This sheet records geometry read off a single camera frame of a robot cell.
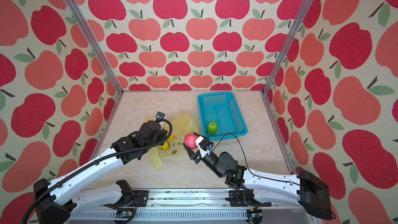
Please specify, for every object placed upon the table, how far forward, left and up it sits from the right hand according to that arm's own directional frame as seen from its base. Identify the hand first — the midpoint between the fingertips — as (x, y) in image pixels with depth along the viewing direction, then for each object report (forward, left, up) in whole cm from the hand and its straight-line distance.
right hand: (194, 137), depth 67 cm
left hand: (+6, +15, -6) cm, 18 cm away
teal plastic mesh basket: (+39, -15, -27) cm, 50 cm away
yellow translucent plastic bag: (+11, +8, -8) cm, 16 cm away
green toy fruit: (+18, -8, -20) cm, 28 cm away
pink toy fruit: (-3, +1, +3) cm, 5 cm away
